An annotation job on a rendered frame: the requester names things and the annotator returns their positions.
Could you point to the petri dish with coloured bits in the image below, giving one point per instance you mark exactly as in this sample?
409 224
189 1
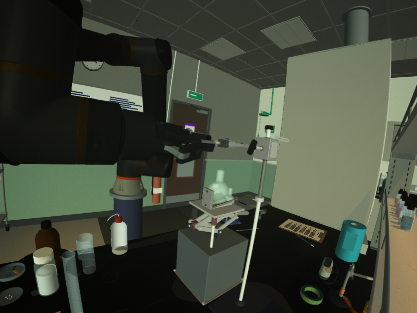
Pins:
11 272

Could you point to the blue pencil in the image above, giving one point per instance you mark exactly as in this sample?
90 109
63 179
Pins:
305 240

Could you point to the white scissor jack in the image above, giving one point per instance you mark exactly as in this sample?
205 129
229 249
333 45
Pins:
216 216

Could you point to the brown door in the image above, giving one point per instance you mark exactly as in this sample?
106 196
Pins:
195 117

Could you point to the clear green round flask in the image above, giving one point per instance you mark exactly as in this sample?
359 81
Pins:
220 190

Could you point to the grey petri dish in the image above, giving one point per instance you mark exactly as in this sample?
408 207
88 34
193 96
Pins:
9 295

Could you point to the grey clamp boss block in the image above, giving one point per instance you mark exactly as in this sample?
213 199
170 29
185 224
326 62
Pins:
268 149

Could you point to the white jack crank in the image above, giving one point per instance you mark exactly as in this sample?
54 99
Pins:
212 234

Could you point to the grey box plinth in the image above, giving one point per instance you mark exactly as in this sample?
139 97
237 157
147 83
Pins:
208 264

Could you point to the green safety shower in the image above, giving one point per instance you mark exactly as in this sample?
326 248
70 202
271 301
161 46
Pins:
265 112

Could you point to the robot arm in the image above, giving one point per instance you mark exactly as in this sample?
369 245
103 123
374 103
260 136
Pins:
39 97

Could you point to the green exit sign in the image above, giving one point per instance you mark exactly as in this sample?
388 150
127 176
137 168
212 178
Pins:
195 95

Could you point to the black-capped white jaw knob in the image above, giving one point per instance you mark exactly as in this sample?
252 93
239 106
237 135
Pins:
268 129

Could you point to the brown clipboard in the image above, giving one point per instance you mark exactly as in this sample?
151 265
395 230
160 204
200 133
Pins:
303 230

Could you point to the brown glass bottle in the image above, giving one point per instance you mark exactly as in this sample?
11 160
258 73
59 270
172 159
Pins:
47 239

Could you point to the thin white rod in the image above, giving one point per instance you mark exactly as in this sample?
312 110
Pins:
247 230

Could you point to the blue reagent bottle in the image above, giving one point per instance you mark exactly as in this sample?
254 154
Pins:
409 218

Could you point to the white wall poster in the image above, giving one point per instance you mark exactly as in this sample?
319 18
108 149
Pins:
104 96

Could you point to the teal cylinder roll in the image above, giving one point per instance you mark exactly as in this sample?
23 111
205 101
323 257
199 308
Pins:
351 241

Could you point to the red fire extinguisher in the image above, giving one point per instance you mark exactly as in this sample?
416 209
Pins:
156 190

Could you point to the round wall clock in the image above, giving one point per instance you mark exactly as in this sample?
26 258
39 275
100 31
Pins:
93 65

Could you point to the grey ceiling duct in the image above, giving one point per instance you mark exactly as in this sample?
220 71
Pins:
357 26

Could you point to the grey shelf unit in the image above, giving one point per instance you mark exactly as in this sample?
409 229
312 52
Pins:
400 146

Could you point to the large white panel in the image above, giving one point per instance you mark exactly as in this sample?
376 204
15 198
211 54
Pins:
332 137

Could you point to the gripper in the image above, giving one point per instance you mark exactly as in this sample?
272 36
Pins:
172 135

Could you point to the white stand rod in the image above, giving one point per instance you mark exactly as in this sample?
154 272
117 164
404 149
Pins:
254 225

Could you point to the clear glass beaker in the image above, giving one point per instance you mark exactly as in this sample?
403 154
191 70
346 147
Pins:
86 252

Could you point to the white stop collar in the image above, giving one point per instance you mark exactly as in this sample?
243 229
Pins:
260 199

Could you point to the ceiling light panel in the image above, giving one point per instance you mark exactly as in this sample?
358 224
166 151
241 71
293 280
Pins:
288 32
222 49

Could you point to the black clamp lock knob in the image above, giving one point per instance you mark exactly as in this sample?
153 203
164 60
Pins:
252 147

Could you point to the clear graduated cylinder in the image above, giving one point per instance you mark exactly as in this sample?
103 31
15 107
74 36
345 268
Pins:
72 283

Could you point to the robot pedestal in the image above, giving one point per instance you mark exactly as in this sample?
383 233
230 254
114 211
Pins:
127 215

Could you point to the white-capped powder jar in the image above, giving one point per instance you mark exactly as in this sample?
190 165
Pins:
46 274

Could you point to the white wash bottle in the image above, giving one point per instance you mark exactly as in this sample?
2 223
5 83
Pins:
119 236

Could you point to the green tape roll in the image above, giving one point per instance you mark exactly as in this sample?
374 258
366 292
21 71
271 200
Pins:
312 295

